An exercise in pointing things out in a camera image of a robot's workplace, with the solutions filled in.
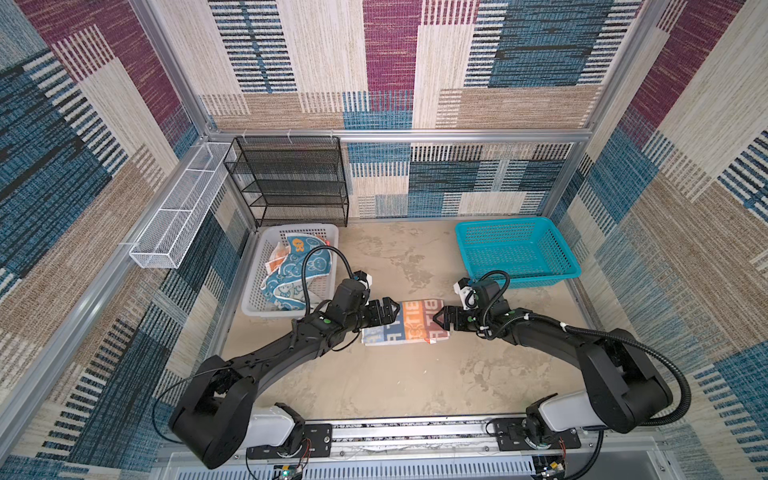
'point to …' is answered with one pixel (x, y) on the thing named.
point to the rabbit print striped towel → (415, 323)
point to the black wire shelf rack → (291, 180)
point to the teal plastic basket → (529, 250)
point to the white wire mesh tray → (163, 243)
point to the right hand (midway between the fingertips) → (446, 322)
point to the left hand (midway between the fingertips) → (390, 306)
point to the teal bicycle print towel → (285, 288)
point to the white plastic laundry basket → (254, 301)
